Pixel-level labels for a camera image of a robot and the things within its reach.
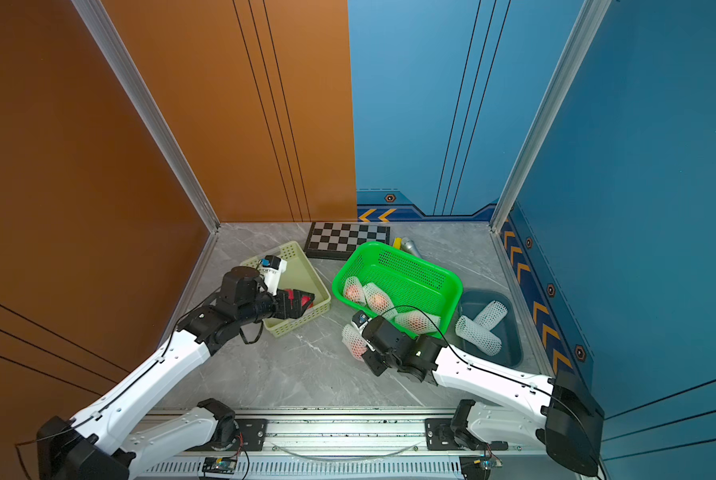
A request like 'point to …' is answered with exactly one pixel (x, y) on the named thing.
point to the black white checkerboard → (339, 240)
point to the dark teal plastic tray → (473, 303)
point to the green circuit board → (220, 465)
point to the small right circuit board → (478, 467)
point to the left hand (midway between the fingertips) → (303, 291)
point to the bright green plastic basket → (411, 283)
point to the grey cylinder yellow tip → (405, 244)
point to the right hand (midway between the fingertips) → (369, 347)
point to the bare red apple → (307, 299)
